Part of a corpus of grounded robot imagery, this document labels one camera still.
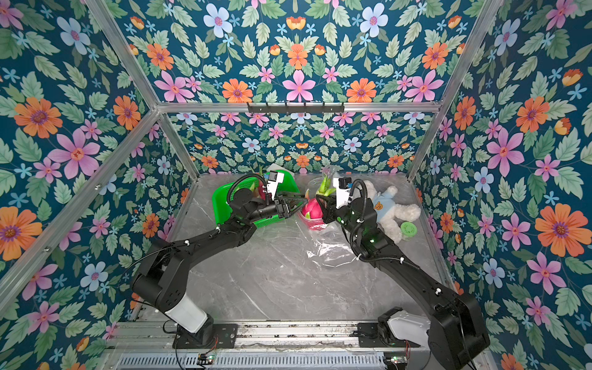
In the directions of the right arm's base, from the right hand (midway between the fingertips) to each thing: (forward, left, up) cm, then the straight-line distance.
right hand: (324, 191), depth 74 cm
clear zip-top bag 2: (-12, -1, -12) cm, 17 cm away
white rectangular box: (+36, +25, -23) cm, 49 cm away
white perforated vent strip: (-44, +21, -31) cm, 58 cm away
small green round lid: (+3, -35, -26) cm, 44 cm away
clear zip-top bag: (+30, -2, -19) cm, 35 cm away
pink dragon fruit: (-6, +4, -2) cm, 7 cm away
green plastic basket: (+16, +46, -21) cm, 53 cm away
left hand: (-4, +6, 0) cm, 7 cm away
